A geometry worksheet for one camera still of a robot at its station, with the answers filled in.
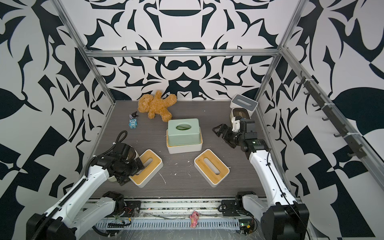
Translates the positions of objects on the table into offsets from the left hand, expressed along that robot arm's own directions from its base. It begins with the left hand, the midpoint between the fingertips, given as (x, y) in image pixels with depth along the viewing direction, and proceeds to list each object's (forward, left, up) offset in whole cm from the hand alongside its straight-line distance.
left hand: (138, 169), depth 81 cm
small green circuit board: (-26, -53, -7) cm, 60 cm away
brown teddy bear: (+45, -6, +2) cm, 45 cm away
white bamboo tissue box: (+11, -25, 0) cm, 27 cm away
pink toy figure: (-23, -29, -2) cm, 37 cm away
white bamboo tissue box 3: (+1, -40, -4) cm, 40 cm away
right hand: (+13, -42, +15) cm, 47 cm away
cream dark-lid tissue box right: (+36, -63, +1) cm, 73 cm away
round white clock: (-30, -58, -6) cm, 66 cm away
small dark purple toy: (+40, +11, -3) cm, 42 cm away
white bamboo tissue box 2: (+3, -7, -1) cm, 8 cm away
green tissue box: (+15, -25, +13) cm, 31 cm away
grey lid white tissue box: (+50, -66, -1) cm, 83 cm away
